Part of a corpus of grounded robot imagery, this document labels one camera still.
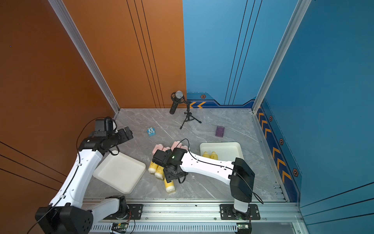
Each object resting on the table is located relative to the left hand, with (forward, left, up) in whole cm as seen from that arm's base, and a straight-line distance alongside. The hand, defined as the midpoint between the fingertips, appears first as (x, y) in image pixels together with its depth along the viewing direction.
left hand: (125, 133), depth 80 cm
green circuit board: (-40, -1, -24) cm, 47 cm away
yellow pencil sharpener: (-14, -15, -14) cm, 25 cm away
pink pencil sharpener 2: (-1, -20, -16) cm, 26 cm away
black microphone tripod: (+26, -34, -13) cm, 45 cm away
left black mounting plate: (-35, -8, -21) cm, 41 cm away
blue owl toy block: (+16, -7, -20) cm, 27 cm away
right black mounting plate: (-34, -55, -20) cm, 68 cm away
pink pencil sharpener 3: (+2, -27, -15) cm, 31 cm away
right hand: (-20, -28, -10) cm, 36 cm away
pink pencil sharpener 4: (0, -32, -15) cm, 36 cm away
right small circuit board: (-40, -62, -21) cm, 77 cm away
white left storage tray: (-13, +7, -25) cm, 29 cm away
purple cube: (+15, -56, -17) cm, 61 cm away
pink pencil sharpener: (-1, -17, -14) cm, 21 cm away
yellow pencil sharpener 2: (-24, -26, -13) cm, 38 cm away
